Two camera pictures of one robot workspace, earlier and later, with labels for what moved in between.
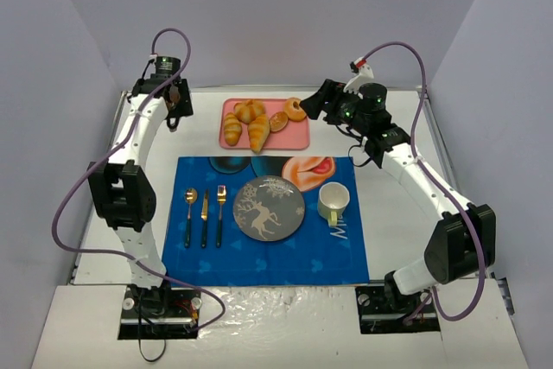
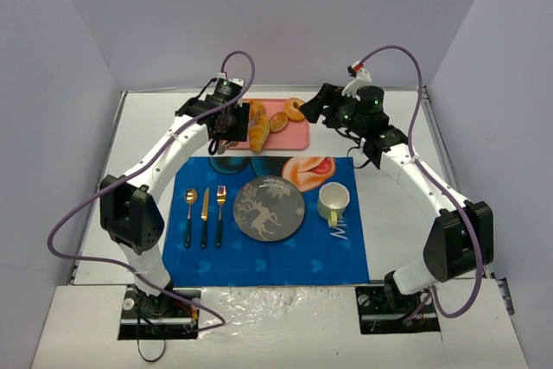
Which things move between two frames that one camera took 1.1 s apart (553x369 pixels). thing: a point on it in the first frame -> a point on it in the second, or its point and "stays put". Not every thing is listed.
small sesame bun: (277, 121) stays put
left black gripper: (182, 98) -> (236, 123)
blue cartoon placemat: (206, 247) stays put
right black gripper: (326, 97) stays put
